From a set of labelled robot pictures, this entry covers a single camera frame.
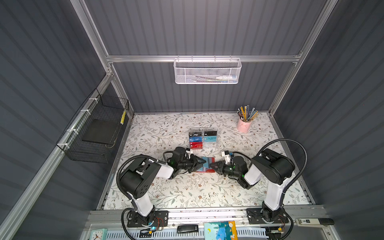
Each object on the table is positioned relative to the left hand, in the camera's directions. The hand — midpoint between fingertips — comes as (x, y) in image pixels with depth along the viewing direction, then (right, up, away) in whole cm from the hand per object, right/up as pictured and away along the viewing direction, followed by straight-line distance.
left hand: (207, 162), depth 86 cm
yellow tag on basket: (-47, +26, -3) cm, 54 cm away
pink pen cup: (+27, +21, +18) cm, 39 cm away
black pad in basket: (-54, +19, -11) cm, 59 cm away
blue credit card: (+3, +13, +13) cm, 18 cm away
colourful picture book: (+6, -28, -16) cm, 33 cm away
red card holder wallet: (+3, 0, +7) cm, 8 cm away
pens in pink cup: (+30, +30, +19) cm, 46 cm away
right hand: (+3, -4, +2) cm, 5 cm away
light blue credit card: (-1, -2, +1) cm, 2 cm away
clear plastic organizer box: (-2, +13, +13) cm, 18 cm away
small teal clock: (-52, -29, -18) cm, 62 cm away
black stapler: (-10, -26, -18) cm, 33 cm away
